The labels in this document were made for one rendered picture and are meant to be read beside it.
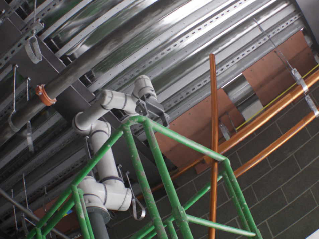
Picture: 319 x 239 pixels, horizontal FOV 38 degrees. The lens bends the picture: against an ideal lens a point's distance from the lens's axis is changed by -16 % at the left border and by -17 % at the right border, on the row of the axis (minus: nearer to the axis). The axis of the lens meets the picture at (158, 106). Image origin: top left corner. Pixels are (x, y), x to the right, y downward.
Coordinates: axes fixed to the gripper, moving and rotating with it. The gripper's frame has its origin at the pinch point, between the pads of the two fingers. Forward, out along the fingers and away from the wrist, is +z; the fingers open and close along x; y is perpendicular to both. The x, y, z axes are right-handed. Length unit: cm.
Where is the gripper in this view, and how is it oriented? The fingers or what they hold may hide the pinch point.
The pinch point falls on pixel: (156, 119)
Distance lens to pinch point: 268.0
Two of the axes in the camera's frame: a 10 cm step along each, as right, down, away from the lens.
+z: 2.3, 6.0, -7.7
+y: 6.4, -6.9, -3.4
